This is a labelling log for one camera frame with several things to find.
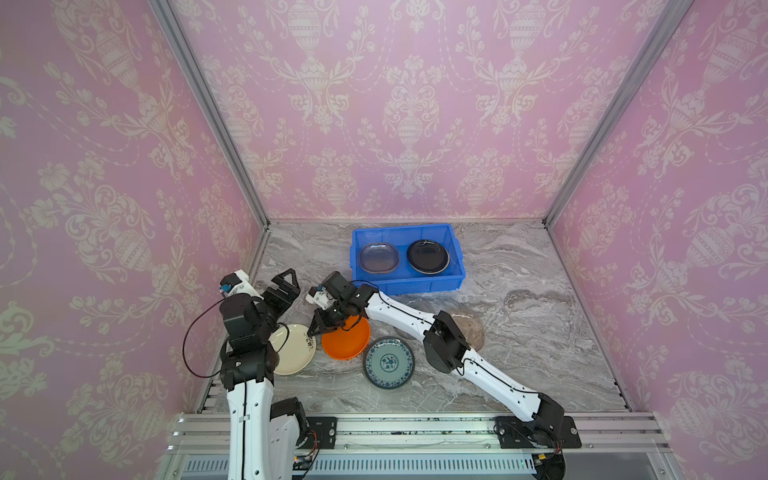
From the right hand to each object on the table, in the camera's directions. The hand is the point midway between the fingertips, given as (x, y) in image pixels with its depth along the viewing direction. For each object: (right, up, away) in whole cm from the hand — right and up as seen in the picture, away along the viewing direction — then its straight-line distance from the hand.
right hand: (310, 334), depth 90 cm
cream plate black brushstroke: (-4, -3, -2) cm, 6 cm away
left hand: (-1, +18, -16) cm, 24 cm away
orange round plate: (+12, -2, -2) cm, 13 cm away
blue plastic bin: (+29, +16, +3) cm, 33 cm away
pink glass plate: (+20, +22, +17) cm, 35 cm away
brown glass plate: (+50, 0, +2) cm, 50 cm away
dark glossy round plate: (+38, +23, +16) cm, 47 cm away
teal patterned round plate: (+24, -7, -4) cm, 25 cm away
